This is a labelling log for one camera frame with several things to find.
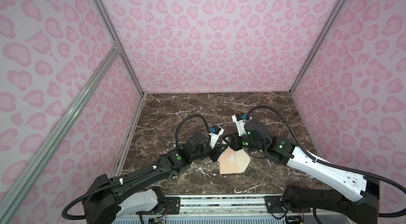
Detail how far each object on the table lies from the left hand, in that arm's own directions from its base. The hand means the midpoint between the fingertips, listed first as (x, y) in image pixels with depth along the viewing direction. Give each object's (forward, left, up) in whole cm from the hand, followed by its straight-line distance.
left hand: (227, 143), depth 72 cm
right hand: (+1, +1, +3) cm, 4 cm away
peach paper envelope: (-1, -4, -19) cm, 20 cm away
